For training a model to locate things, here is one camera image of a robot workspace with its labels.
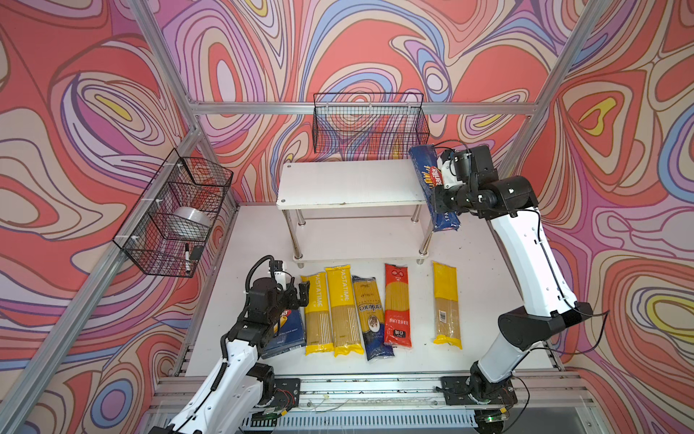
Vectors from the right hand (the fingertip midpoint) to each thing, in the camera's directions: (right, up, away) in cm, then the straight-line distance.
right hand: (439, 203), depth 72 cm
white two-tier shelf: (-22, +1, +39) cm, 45 cm away
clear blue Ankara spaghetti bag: (-18, -33, +15) cm, 40 cm away
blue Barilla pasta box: (-42, -38, +6) cm, 57 cm away
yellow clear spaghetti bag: (+7, -38, +12) cm, 40 cm away
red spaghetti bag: (-10, -38, +10) cm, 41 cm away
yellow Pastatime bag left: (-35, -37, +14) cm, 53 cm away
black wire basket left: (-72, -6, -1) cm, 72 cm away
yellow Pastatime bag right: (-26, -35, +14) cm, 46 cm away
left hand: (-40, -23, +11) cm, 48 cm away
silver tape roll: (-67, -4, +1) cm, 67 cm away
